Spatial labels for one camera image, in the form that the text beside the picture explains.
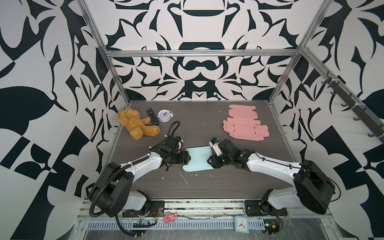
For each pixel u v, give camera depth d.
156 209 0.73
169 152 0.69
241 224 0.69
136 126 0.94
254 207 0.74
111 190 0.42
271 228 0.70
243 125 1.05
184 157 0.78
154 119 1.07
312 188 0.42
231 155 0.66
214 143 0.77
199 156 0.86
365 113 0.55
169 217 0.70
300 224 0.71
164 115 1.08
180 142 0.73
